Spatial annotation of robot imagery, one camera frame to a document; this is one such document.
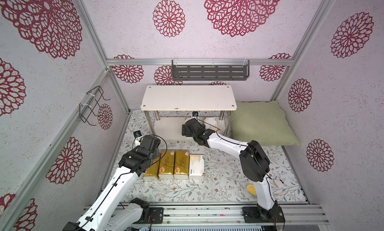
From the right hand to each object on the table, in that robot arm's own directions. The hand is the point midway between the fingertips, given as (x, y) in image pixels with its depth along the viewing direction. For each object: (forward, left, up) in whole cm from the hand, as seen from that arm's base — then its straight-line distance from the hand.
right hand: (188, 125), depth 93 cm
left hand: (-22, +21, +5) cm, 31 cm away
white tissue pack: (-23, -5, -10) cm, 25 cm away
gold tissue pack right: (-22, +3, -7) cm, 23 cm away
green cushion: (+3, -48, -2) cm, 48 cm away
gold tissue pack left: (-28, +19, -7) cm, 35 cm away
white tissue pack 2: (+7, -15, -4) cm, 17 cm away
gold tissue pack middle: (-24, +12, -7) cm, 27 cm away
